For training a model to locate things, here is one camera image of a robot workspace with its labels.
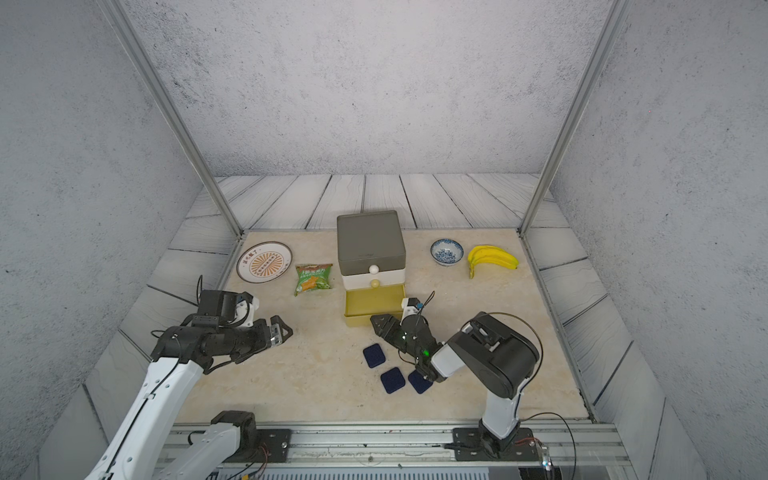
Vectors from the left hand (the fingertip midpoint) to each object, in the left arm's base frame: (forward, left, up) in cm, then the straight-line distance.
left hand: (283, 336), depth 75 cm
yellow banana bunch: (+35, -61, -11) cm, 72 cm away
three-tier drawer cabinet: (+22, -22, +3) cm, 31 cm away
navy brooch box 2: (-6, -27, -16) cm, 32 cm away
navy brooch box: (+2, -22, -17) cm, 27 cm away
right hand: (+9, -22, -10) cm, 26 cm away
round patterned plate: (+38, +20, -16) cm, 45 cm away
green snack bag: (+27, -1, -12) cm, 29 cm away
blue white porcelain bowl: (+39, -48, -14) cm, 63 cm away
